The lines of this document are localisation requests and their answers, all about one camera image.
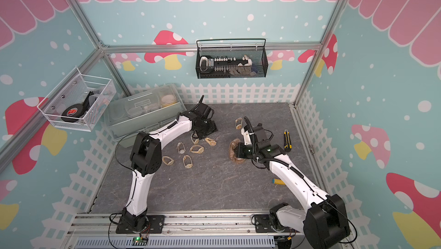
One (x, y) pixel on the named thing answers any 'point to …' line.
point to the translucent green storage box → (146, 110)
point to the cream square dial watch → (239, 125)
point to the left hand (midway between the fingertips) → (213, 134)
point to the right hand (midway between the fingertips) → (234, 149)
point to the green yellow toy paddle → (276, 181)
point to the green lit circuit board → (139, 241)
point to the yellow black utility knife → (287, 142)
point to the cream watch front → (180, 150)
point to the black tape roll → (75, 111)
